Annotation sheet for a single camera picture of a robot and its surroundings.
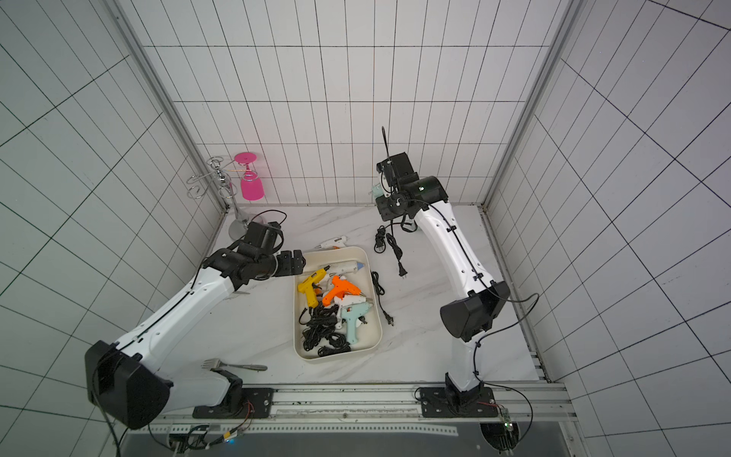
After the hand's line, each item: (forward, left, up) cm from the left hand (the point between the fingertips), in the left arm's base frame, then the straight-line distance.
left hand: (288, 269), depth 81 cm
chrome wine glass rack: (+27, +26, +11) cm, 39 cm away
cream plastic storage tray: (-15, -24, -17) cm, 33 cm away
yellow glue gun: (+1, -4, -11) cm, 12 cm away
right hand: (+13, -26, +13) cm, 32 cm away
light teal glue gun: (-8, -18, -12) cm, 23 cm away
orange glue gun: (0, -15, -11) cm, 18 cm away
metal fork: (-22, +20, -16) cm, 34 cm away
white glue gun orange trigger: (+21, -10, -16) cm, 28 cm away
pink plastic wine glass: (+36, +21, 0) cm, 41 cm away
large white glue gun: (+8, -13, -12) cm, 19 cm away
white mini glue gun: (-4, -17, -12) cm, 21 cm away
